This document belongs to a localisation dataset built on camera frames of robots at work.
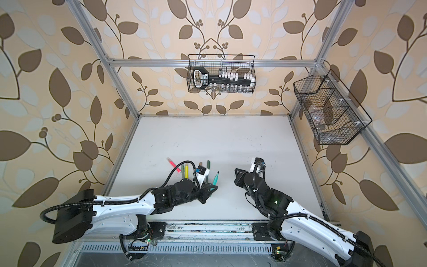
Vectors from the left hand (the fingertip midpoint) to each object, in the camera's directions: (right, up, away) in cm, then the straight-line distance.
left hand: (215, 185), depth 74 cm
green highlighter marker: (0, +2, +1) cm, 3 cm away
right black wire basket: (+53, +31, -1) cm, 62 cm away
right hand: (+9, +6, +2) cm, 11 cm away
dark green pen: (-4, +5, +22) cm, 23 cm away
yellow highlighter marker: (-17, +2, +19) cm, 25 cm away
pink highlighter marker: (-25, +5, +22) cm, 34 cm away
